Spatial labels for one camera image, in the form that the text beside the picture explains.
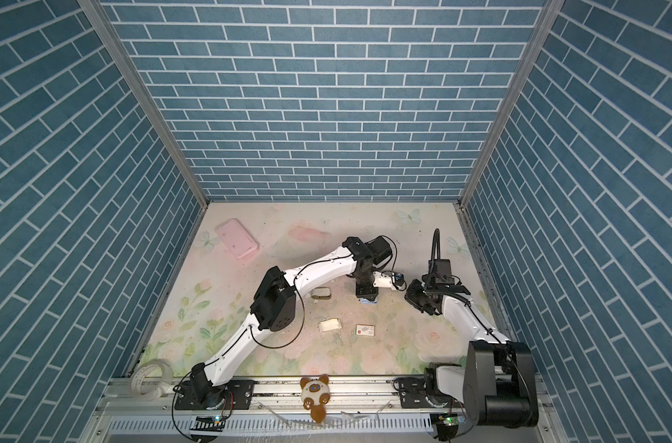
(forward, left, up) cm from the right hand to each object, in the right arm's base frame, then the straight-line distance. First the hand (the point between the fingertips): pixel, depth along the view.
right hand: (405, 291), depth 89 cm
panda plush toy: (-31, +25, -2) cm, 39 cm away
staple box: (-12, +13, -3) cm, 18 cm away
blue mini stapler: (-3, +13, -2) cm, 14 cm away
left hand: (0, +11, -2) cm, 11 cm away
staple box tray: (-11, +23, -4) cm, 26 cm away
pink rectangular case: (+19, +64, -2) cm, 67 cm away
